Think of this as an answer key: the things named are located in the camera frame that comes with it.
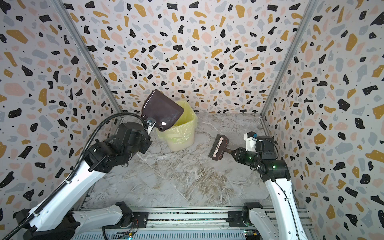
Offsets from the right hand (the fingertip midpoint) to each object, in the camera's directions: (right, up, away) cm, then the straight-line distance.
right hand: (231, 150), depth 70 cm
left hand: (-39, +9, -5) cm, 40 cm away
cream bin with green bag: (-26, +6, +10) cm, 28 cm away
